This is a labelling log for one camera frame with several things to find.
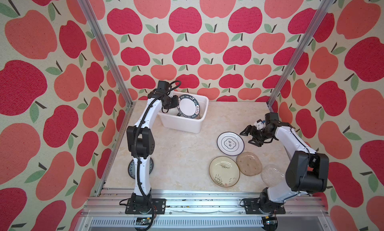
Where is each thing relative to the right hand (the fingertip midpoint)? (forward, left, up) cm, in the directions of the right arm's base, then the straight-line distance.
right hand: (248, 137), depth 88 cm
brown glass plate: (-12, -2, -11) cm, 16 cm away
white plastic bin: (+6, +46, +4) cm, 47 cm away
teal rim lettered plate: (+19, +39, +3) cm, 43 cm away
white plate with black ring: (+1, +8, -11) cm, 14 cm away
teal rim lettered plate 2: (+12, +31, 0) cm, 33 cm away
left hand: (+16, +43, +9) cm, 46 cm away
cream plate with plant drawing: (-19, +13, -10) cm, 25 cm away
